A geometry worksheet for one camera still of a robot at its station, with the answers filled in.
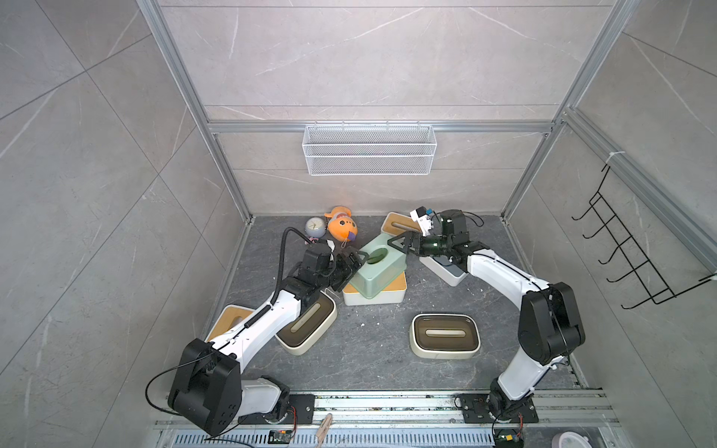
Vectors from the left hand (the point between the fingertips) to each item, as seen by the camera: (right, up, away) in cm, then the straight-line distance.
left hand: (367, 260), depth 80 cm
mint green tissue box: (+5, -2, +2) cm, 6 cm away
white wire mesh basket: (+1, +39, +21) cm, 44 cm away
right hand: (+9, +4, +5) cm, 11 cm away
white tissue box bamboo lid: (+12, +12, +32) cm, 37 cm away
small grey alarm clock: (-21, +11, +31) cm, 39 cm away
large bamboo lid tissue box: (+9, -11, +8) cm, 16 cm away
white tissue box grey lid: (+27, -5, +17) cm, 32 cm away
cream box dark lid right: (+24, -24, +4) cm, 34 cm away
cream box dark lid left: (-15, -20, +2) cm, 25 cm away
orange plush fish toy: (-10, +11, +24) cm, 28 cm away
